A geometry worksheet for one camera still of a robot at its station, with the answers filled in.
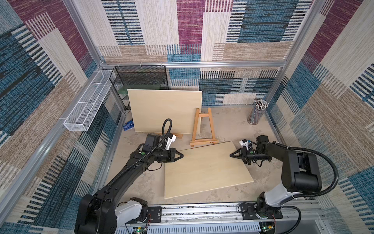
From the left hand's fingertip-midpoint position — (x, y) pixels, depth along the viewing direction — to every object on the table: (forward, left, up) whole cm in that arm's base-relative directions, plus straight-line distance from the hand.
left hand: (183, 156), depth 77 cm
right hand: (+3, -29, -10) cm, 31 cm away
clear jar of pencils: (+33, -49, -2) cm, 59 cm away
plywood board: (-4, -12, -6) cm, 14 cm away
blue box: (+31, +40, -11) cm, 51 cm away
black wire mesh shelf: (+54, +40, +13) cm, 68 cm away
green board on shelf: (+47, +41, +7) cm, 63 cm away
